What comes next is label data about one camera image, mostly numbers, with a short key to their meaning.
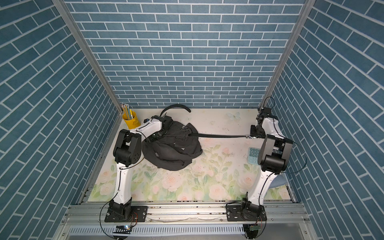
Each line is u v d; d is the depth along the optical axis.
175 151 0.89
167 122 0.81
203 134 1.05
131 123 1.02
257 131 0.85
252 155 0.94
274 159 0.54
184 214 0.75
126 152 0.58
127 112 1.02
